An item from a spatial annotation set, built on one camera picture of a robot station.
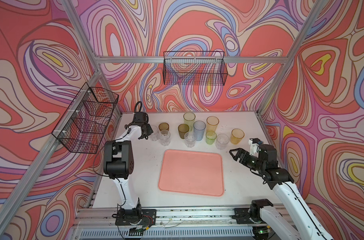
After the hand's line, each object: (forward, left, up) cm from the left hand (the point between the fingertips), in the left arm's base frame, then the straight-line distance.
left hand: (149, 130), depth 100 cm
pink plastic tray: (-27, -28, -8) cm, 40 cm away
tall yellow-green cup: (+5, -27, +6) cm, 28 cm away
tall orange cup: (0, -42, +6) cm, 42 cm away
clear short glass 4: (-6, -50, -4) cm, 50 cm away
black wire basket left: (-10, +30, +17) cm, 36 cm away
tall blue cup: (+2, -34, 0) cm, 34 cm away
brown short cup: (+5, -9, -1) cm, 10 cm away
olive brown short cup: (+2, -23, -1) cm, 23 cm away
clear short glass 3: (-4, -28, -4) cm, 28 cm away
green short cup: (-4, -42, -3) cm, 42 cm away
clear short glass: (-3, -3, -3) cm, 5 cm away
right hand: (-25, -51, +8) cm, 57 cm away
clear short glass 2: (-2, -10, -6) cm, 12 cm away
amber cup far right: (-5, -59, +1) cm, 59 cm away
